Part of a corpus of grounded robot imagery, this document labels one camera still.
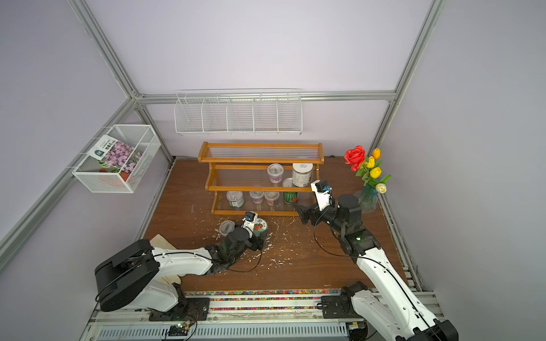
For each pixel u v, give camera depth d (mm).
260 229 840
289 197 943
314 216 652
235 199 946
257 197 962
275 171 873
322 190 620
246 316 727
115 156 737
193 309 737
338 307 735
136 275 431
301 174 840
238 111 992
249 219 739
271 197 953
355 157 700
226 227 887
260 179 894
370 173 769
